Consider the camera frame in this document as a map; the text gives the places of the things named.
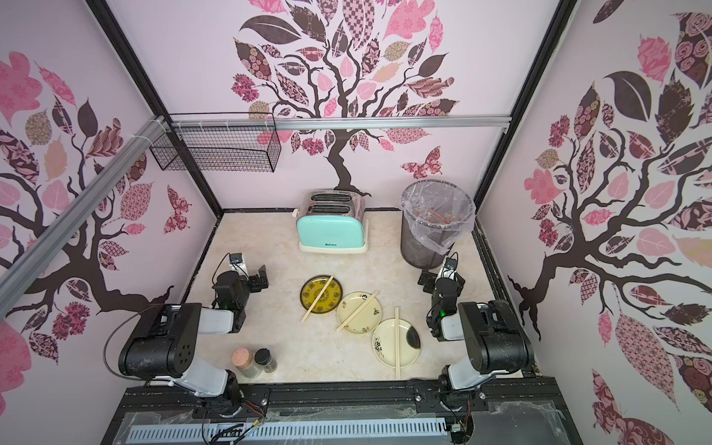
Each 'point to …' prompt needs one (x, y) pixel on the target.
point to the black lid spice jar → (263, 357)
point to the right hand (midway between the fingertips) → (443, 266)
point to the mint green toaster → (332, 222)
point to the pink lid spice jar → (243, 359)
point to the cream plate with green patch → (383, 342)
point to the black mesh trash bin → (414, 252)
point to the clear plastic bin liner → (439, 213)
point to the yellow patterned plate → (330, 298)
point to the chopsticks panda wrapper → (354, 314)
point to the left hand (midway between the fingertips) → (254, 271)
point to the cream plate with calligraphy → (366, 319)
